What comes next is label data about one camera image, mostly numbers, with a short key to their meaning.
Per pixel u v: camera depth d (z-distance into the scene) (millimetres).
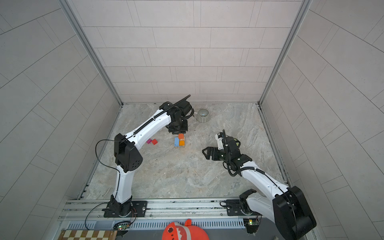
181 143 905
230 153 631
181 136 826
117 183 562
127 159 495
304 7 712
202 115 1080
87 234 622
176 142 891
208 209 726
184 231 599
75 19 754
